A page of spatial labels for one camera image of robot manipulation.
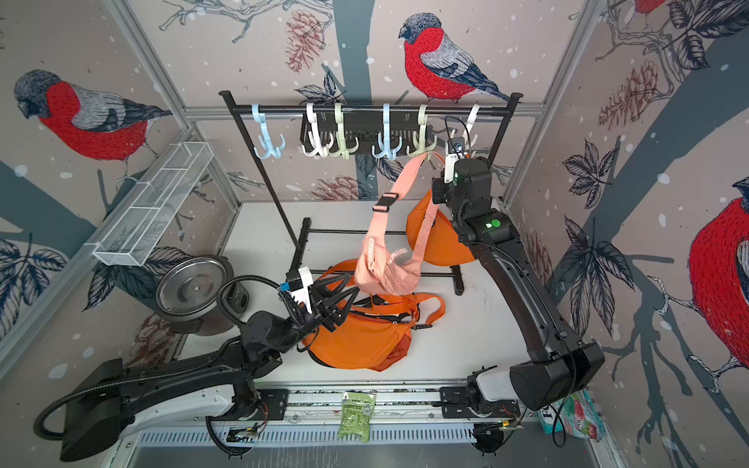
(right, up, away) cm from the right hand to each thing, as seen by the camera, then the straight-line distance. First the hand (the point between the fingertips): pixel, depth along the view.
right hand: (448, 165), depth 70 cm
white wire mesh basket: (-80, -13, +5) cm, 81 cm away
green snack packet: (-23, -62, +2) cm, 66 cm away
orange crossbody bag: (-19, -43, +14) cm, 49 cm away
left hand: (-22, -27, -10) cm, 36 cm away
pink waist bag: (-12, -27, +4) cm, 30 cm away
